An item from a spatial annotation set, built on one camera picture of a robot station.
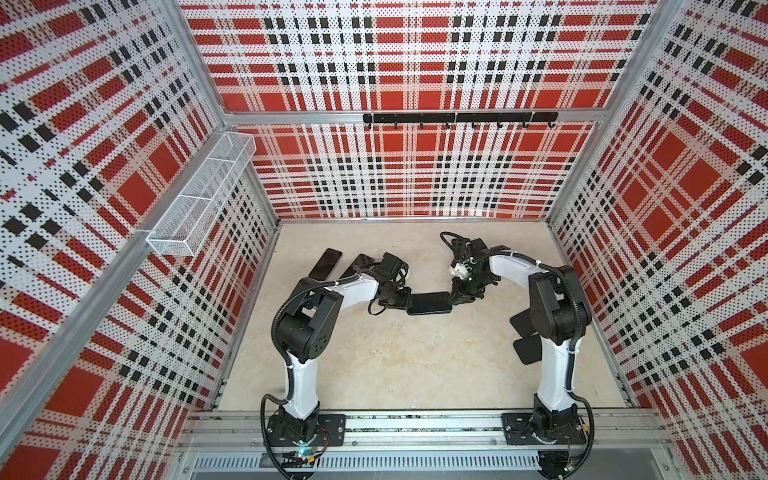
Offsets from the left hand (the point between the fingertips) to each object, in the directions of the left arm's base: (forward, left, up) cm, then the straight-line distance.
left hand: (408, 308), depth 96 cm
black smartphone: (+24, +18, -5) cm, 30 cm away
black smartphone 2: (+2, -7, -1) cm, 7 cm away
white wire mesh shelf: (+18, +71, +20) cm, 76 cm away
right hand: (+1, -14, +2) cm, 14 cm away
